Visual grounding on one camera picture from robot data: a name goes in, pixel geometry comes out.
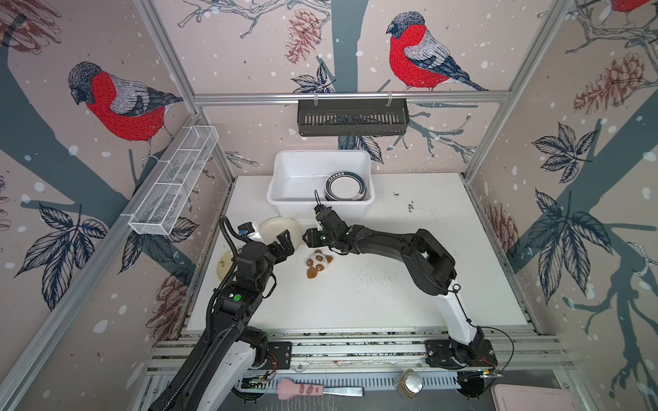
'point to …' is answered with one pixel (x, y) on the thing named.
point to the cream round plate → (270, 229)
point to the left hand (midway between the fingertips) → (276, 235)
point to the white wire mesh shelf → (161, 206)
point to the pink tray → (523, 397)
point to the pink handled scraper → (287, 389)
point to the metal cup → (409, 384)
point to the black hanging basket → (353, 119)
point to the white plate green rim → (343, 187)
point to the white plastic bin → (297, 181)
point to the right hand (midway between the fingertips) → (306, 239)
